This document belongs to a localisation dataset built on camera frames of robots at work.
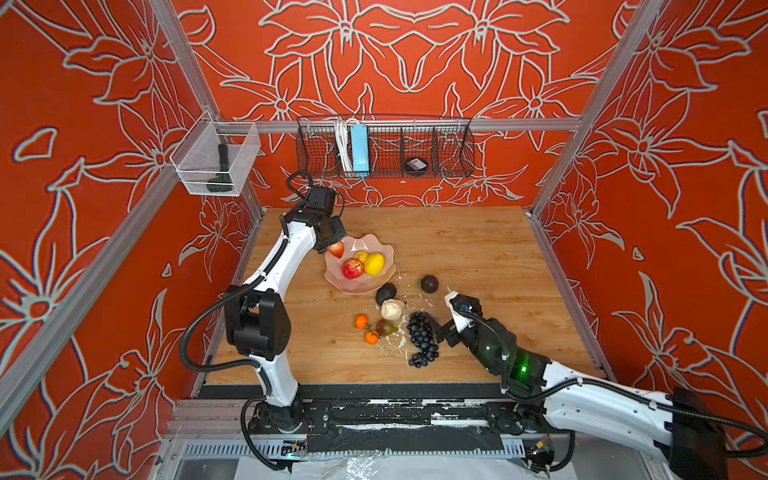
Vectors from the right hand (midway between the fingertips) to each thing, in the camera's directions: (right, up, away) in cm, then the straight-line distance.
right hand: (441, 300), depth 76 cm
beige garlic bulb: (-12, -5, +12) cm, 18 cm away
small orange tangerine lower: (-18, -13, +9) cm, 25 cm away
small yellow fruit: (-22, +10, +24) cm, 35 cm away
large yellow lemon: (-18, +8, +22) cm, 29 cm away
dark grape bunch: (-4, -12, +6) cm, 14 cm away
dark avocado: (-14, -1, +17) cm, 22 cm away
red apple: (-25, +6, +19) cm, 32 cm away
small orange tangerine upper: (-22, -9, +12) cm, 26 cm away
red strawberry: (-29, +13, +13) cm, 34 cm away
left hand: (-29, +18, +14) cm, 37 cm away
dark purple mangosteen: (0, +2, +18) cm, 18 cm away
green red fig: (-14, -10, +9) cm, 20 cm away
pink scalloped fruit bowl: (-21, +1, +22) cm, 30 cm away
